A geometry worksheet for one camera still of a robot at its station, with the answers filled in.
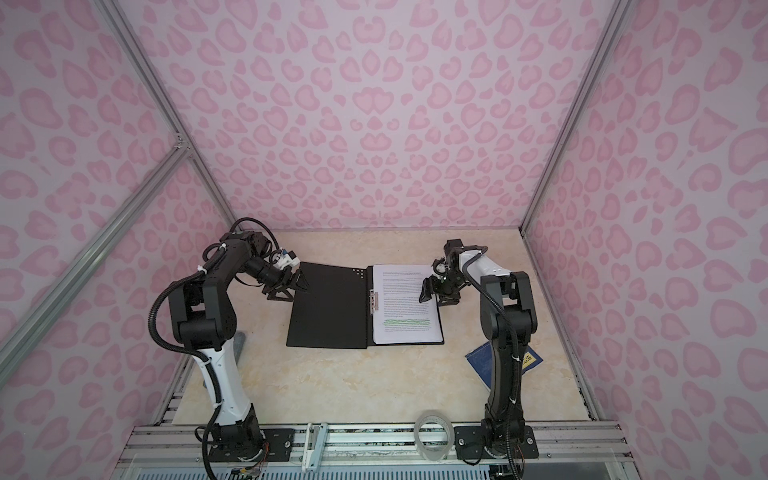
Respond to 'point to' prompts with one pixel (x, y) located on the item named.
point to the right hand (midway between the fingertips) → (431, 300)
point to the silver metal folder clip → (374, 300)
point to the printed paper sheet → (401, 317)
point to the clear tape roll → (429, 452)
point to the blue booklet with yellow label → (482, 360)
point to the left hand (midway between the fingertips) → (302, 290)
